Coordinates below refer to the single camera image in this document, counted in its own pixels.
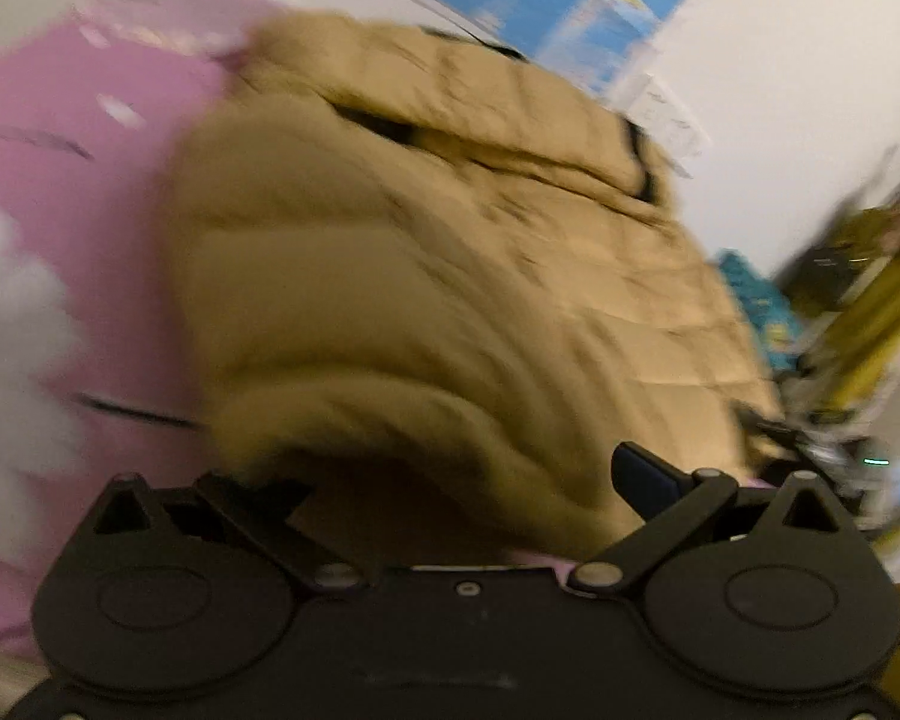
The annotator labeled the pink bedsheet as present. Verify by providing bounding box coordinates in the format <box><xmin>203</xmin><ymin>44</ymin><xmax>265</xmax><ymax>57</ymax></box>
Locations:
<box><xmin>0</xmin><ymin>0</ymin><xmax>331</xmax><ymax>661</ymax></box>

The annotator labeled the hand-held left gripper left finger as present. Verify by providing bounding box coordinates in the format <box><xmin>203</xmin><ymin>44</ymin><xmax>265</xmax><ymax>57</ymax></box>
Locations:
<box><xmin>90</xmin><ymin>471</ymin><xmax>365</xmax><ymax>595</ymax></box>

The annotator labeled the tan puffer jacket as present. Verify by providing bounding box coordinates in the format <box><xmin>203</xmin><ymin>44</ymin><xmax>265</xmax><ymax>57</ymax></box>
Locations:
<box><xmin>157</xmin><ymin>7</ymin><xmax>788</xmax><ymax>563</ymax></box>

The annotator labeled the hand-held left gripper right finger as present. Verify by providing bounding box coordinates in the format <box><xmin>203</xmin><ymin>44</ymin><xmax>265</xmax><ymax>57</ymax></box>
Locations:
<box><xmin>570</xmin><ymin>442</ymin><xmax>852</xmax><ymax>599</ymax></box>

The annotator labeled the black object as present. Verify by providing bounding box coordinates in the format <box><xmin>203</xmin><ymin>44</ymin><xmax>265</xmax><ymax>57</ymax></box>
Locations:
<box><xmin>780</xmin><ymin>240</ymin><xmax>871</xmax><ymax>316</ymax></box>

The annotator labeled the white fluffy cloth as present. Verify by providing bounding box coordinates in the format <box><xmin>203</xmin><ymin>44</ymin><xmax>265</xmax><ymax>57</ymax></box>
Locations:
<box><xmin>0</xmin><ymin>210</ymin><xmax>91</xmax><ymax>481</ymax></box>

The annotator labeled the colourful wall map poster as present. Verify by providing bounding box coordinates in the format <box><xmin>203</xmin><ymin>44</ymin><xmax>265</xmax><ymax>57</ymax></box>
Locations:
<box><xmin>285</xmin><ymin>0</ymin><xmax>743</xmax><ymax>173</ymax></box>

